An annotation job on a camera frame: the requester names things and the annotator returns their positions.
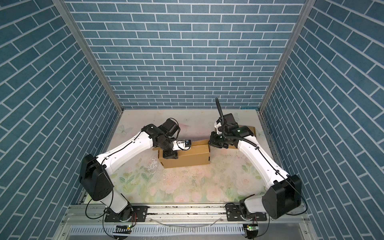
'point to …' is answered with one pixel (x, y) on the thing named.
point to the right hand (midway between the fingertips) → (206, 140)
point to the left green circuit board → (123, 229)
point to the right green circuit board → (252, 228)
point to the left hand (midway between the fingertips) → (176, 152)
